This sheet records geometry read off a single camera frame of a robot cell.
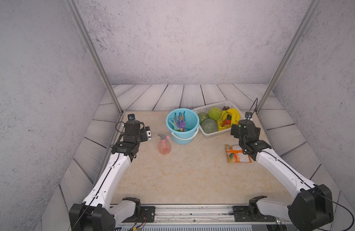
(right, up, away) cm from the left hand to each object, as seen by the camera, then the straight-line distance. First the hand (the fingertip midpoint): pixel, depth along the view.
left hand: (142, 130), depth 80 cm
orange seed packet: (+55, -16, +11) cm, 58 cm away
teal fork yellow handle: (+21, +7, +18) cm, 29 cm away
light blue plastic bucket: (+29, +5, +16) cm, 33 cm away
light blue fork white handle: (+17, +2, +17) cm, 24 cm away
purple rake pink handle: (+22, +3, +17) cm, 28 cm away
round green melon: (+40, +2, +16) cm, 43 cm away
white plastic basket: (+47, -2, +16) cm, 49 cm away
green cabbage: (+45, +10, +21) cm, 51 cm away
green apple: (+38, +9, +26) cm, 47 cm away
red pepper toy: (+54, +4, +24) cm, 59 cm away
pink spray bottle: (+11, -11, +13) cm, 20 cm away
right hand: (+57, +2, +1) cm, 57 cm away
